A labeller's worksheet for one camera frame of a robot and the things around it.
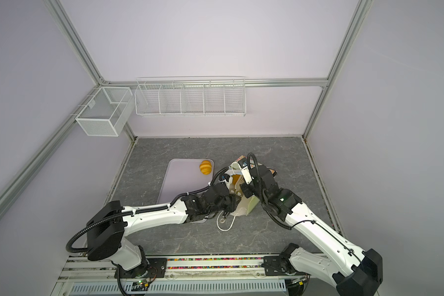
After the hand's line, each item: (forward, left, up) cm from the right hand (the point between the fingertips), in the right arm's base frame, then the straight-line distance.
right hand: (246, 176), depth 75 cm
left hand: (-7, +3, -9) cm, 12 cm away
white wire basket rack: (+48, +18, +7) cm, 52 cm away
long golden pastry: (-1, +5, 0) cm, 5 cm away
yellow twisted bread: (+18, +21, -19) cm, 33 cm away
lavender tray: (+15, +34, -23) cm, 44 cm away
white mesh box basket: (+37, +73, +5) cm, 82 cm away
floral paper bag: (-9, 0, -8) cm, 12 cm away
